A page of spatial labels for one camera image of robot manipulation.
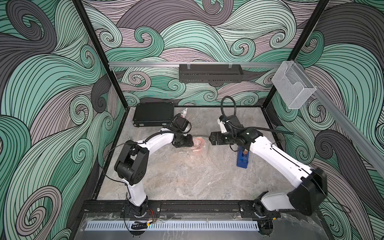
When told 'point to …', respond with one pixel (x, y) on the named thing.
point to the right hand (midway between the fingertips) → (214, 138)
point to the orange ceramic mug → (198, 144)
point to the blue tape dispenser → (242, 157)
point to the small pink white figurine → (183, 113)
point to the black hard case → (152, 114)
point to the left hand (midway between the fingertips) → (191, 142)
